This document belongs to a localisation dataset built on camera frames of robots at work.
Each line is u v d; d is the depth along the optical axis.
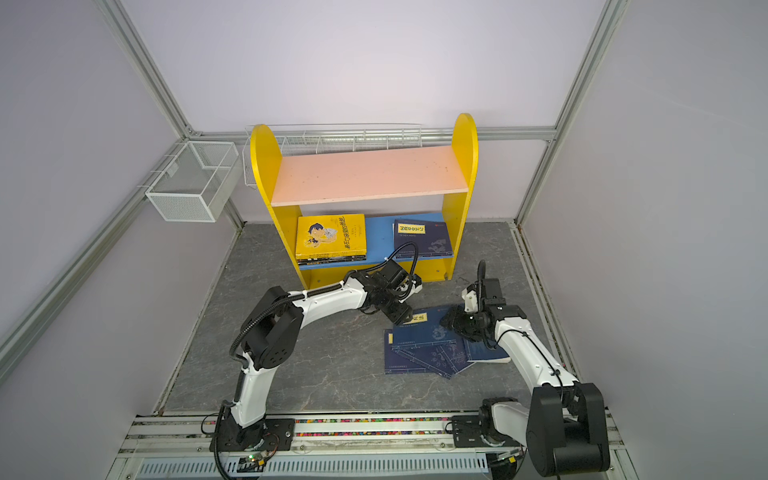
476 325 0.63
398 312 0.83
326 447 0.73
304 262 0.89
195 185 0.94
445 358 0.84
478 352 0.84
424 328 0.88
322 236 0.91
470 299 0.81
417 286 0.85
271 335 0.52
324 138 0.94
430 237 0.96
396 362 0.85
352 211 1.26
